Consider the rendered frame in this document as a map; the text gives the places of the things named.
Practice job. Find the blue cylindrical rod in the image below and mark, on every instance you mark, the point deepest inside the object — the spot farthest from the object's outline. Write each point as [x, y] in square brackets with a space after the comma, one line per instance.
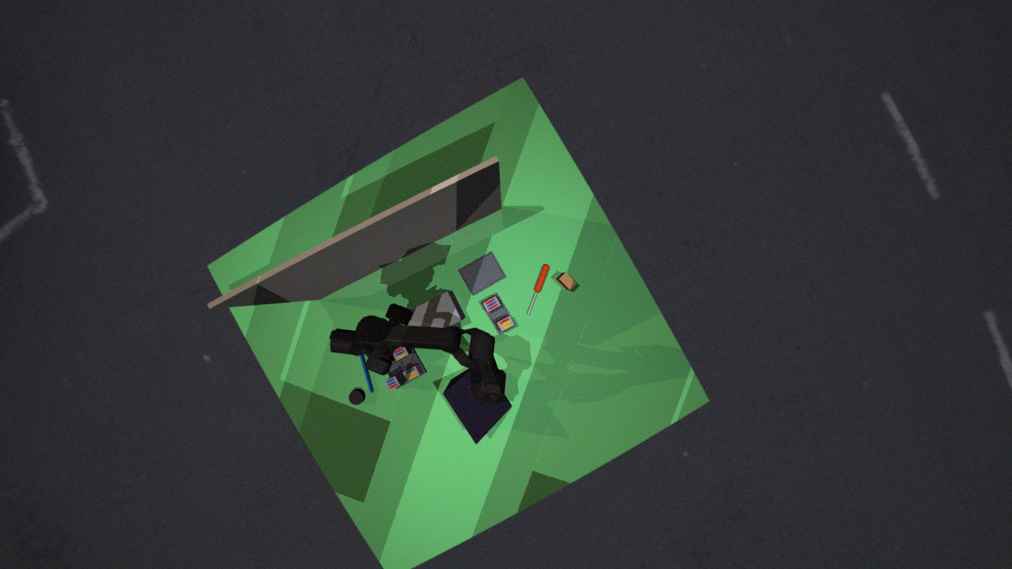
[366, 373]

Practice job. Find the red-handled screwdriver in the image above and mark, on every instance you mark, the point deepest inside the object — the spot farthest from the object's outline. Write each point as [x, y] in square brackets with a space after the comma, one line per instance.
[540, 282]

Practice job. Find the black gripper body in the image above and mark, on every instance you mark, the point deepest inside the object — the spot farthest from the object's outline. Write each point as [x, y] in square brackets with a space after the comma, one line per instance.
[396, 314]

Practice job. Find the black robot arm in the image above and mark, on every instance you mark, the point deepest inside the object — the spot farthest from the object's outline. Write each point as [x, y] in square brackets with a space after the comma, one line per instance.
[376, 337]

